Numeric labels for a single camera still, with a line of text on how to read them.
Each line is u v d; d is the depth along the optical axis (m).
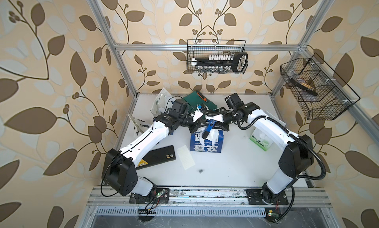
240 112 0.60
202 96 1.12
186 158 0.89
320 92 0.74
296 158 0.44
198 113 0.65
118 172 0.41
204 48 0.91
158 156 0.90
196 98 1.11
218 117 0.71
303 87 0.74
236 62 0.84
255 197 0.73
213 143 0.81
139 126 0.74
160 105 0.84
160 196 0.74
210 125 0.72
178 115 0.62
